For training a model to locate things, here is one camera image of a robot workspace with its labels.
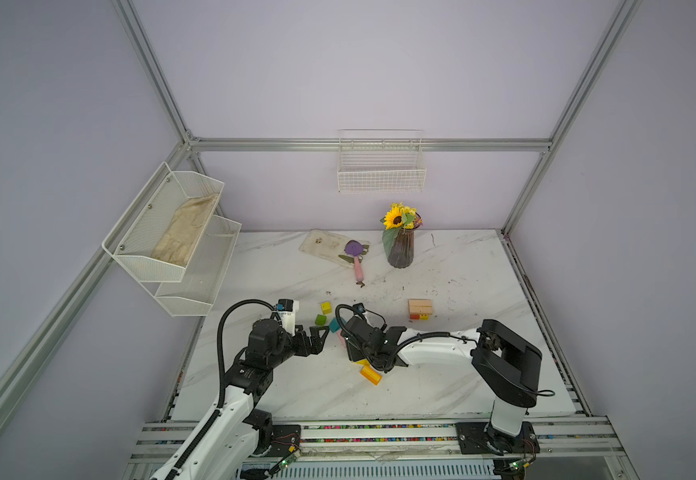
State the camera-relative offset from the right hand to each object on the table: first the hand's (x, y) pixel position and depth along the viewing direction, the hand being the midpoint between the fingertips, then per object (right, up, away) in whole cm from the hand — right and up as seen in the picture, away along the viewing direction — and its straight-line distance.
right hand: (352, 342), depth 88 cm
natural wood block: (+22, +10, +11) cm, 27 cm away
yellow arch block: (+3, -1, -13) cm, 13 cm away
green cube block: (-10, +6, +5) cm, 12 cm away
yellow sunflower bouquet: (+14, +38, +3) cm, 40 cm away
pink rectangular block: (-2, +6, -19) cm, 20 cm away
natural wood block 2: (+22, +9, +8) cm, 25 cm away
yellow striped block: (+23, +6, +8) cm, 25 cm away
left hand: (-10, +5, -7) cm, 14 cm away
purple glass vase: (+19, +28, +23) cm, 41 cm away
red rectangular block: (+20, +6, +8) cm, 23 cm away
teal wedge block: (-4, +10, -20) cm, 22 cm away
